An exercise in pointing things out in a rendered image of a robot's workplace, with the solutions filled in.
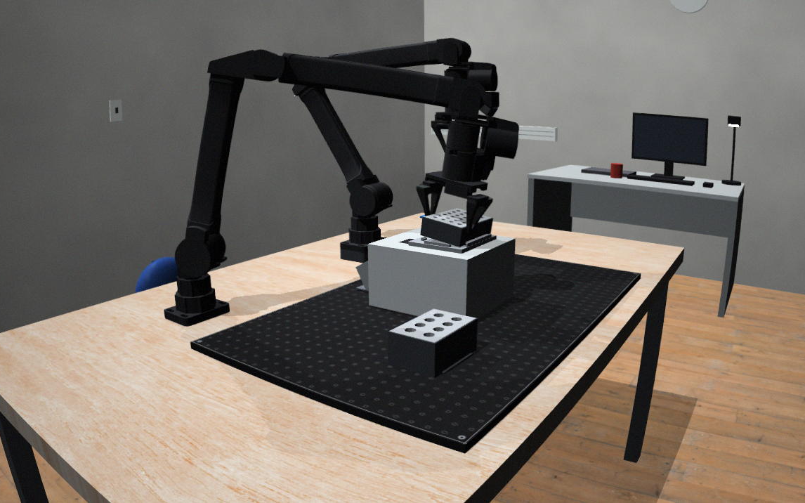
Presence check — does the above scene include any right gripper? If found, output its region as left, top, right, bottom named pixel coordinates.
left=416, top=148, right=493, bottom=236

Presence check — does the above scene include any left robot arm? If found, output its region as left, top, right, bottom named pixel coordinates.
left=292, top=38, right=499, bottom=252

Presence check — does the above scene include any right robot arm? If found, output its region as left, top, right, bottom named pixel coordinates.
left=164, top=50, right=519, bottom=326

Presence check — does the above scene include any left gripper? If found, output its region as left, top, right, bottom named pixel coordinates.
left=431, top=107, right=459, bottom=152

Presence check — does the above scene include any grey mixer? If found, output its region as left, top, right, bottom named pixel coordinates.
left=356, top=228, right=516, bottom=318

